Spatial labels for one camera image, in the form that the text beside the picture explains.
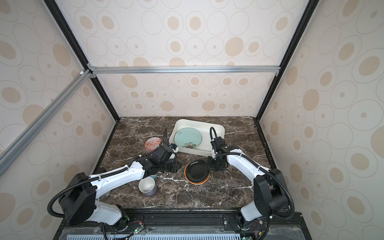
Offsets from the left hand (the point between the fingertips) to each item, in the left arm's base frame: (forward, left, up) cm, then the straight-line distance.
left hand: (184, 164), depth 82 cm
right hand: (0, -14, -5) cm, 15 cm away
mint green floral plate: (+25, -1, -10) cm, 27 cm away
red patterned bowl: (+18, +24, -8) cm, 31 cm away
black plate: (-1, -7, -8) cm, 11 cm away
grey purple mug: (-9, +21, -10) cm, 25 cm away
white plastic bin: (+18, -12, -12) cm, 25 cm away
